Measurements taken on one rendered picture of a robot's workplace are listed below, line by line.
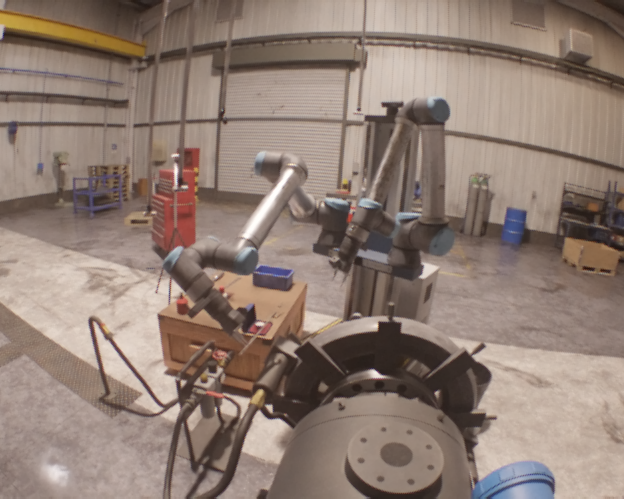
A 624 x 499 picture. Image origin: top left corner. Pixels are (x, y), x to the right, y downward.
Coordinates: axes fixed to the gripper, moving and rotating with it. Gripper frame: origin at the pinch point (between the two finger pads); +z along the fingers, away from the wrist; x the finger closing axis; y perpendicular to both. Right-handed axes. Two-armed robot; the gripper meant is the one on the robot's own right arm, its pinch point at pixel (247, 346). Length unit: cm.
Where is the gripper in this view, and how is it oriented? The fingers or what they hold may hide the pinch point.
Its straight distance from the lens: 105.1
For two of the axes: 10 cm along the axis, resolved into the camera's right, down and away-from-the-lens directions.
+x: -6.1, 5.6, 5.5
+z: 6.9, 7.2, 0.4
